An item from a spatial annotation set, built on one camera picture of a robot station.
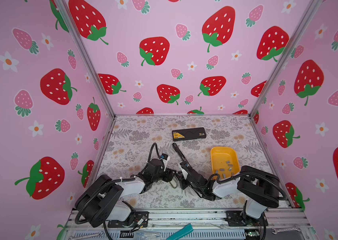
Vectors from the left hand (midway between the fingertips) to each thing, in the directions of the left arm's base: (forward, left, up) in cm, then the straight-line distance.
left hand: (173, 170), depth 88 cm
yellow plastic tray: (+8, -33, -3) cm, 34 cm away
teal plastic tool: (-30, -6, -2) cm, 30 cm away
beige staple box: (-8, 0, 0) cm, 8 cm away
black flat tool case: (+30, -11, -2) cm, 31 cm away
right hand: (-3, -1, 0) cm, 3 cm away
